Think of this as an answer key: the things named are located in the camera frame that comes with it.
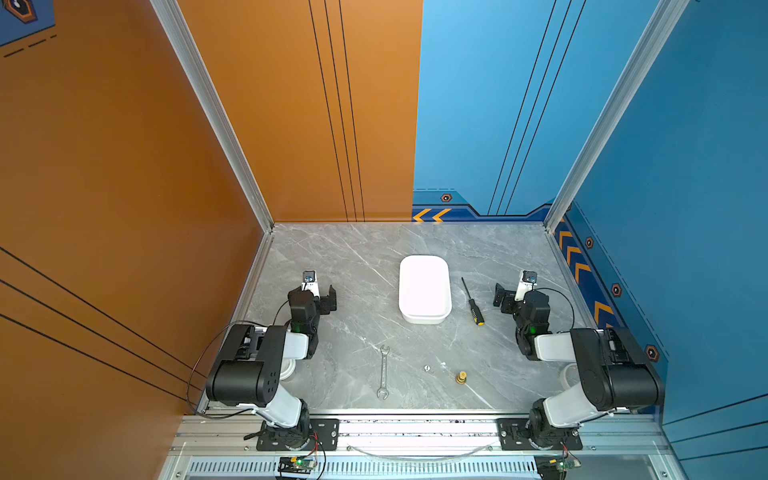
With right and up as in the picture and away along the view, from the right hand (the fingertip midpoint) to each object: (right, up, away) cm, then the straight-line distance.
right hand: (511, 286), depth 94 cm
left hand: (-62, +1, 0) cm, 62 cm away
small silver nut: (-28, -22, -11) cm, 37 cm away
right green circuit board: (+4, -39, -24) cm, 46 cm away
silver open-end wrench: (-40, -27, -14) cm, 50 cm away
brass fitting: (-19, -23, -14) cm, 33 cm away
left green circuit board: (-58, -39, -23) cm, 74 cm away
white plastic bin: (-28, -1, 0) cm, 28 cm away
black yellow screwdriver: (-11, -8, 0) cm, 14 cm away
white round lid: (-65, -19, -17) cm, 70 cm away
